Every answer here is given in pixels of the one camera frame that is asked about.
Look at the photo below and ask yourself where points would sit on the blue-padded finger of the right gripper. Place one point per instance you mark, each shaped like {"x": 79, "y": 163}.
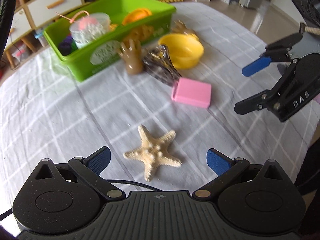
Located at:
{"x": 275, "y": 52}

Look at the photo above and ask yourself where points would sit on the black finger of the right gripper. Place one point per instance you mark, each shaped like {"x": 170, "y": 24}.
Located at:
{"x": 265, "y": 99}

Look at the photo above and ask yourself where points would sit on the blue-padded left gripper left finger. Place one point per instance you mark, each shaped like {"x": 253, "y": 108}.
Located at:
{"x": 88, "y": 170}

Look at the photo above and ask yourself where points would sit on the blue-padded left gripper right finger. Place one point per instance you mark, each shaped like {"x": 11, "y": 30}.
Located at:
{"x": 227, "y": 170}

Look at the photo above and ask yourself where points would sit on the dried beige starfish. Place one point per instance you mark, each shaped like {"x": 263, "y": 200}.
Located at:
{"x": 153, "y": 152}

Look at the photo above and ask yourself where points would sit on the pink rectangular block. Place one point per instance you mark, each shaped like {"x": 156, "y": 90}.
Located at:
{"x": 192, "y": 92}

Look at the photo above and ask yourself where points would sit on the purple plastic grapes toy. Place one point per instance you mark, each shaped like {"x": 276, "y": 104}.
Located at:
{"x": 67, "y": 46}

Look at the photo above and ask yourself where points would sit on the clear cotton swab jar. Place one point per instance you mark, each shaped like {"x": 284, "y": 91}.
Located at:
{"x": 93, "y": 32}

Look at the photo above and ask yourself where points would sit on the orange toy with green leaf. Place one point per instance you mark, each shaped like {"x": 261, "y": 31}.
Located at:
{"x": 136, "y": 15}

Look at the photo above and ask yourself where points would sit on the pink rubber pig toy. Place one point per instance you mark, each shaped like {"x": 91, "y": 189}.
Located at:
{"x": 82, "y": 22}

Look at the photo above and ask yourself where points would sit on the grey checked tablecloth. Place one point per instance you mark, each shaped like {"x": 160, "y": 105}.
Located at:
{"x": 45, "y": 113}

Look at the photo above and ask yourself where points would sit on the yellow plastic bowl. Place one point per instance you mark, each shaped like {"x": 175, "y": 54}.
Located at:
{"x": 185, "y": 50}

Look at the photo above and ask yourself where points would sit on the brown rubber hand toy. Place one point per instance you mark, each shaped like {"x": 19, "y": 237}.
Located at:
{"x": 180, "y": 28}
{"x": 131, "y": 55}

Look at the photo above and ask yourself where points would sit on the green plastic cookie box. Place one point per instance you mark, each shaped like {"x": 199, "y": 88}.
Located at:
{"x": 99, "y": 54}

